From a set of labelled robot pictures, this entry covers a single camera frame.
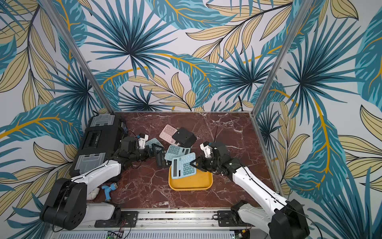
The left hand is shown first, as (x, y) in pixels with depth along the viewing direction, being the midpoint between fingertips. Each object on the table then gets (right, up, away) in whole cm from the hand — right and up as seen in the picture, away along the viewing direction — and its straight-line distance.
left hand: (159, 152), depth 85 cm
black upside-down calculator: (+14, +7, +16) cm, 22 cm away
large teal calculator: (+13, -7, -7) cm, 16 cm away
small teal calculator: (-7, +5, +16) cm, 18 cm away
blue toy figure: (-28, -20, -4) cm, 34 cm away
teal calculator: (+8, -1, +10) cm, 13 cm away
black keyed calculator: (0, -6, +6) cm, 8 cm away
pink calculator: (+2, +10, +17) cm, 20 cm away
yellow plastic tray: (+25, -16, 0) cm, 29 cm away
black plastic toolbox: (-32, +6, -1) cm, 33 cm away
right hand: (+18, -5, -9) cm, 21 cm away
